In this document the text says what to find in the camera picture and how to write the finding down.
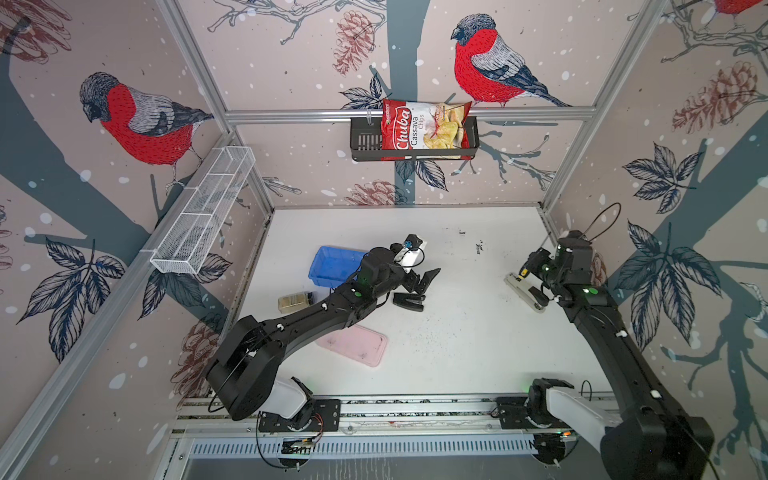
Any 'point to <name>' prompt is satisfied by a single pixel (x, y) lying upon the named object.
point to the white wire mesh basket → (206, 198)
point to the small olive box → (292, 302)
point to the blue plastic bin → (334, 266)
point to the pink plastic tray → (357, 343)
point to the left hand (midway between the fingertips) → (427, 258)
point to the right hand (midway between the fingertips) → (526, 255)
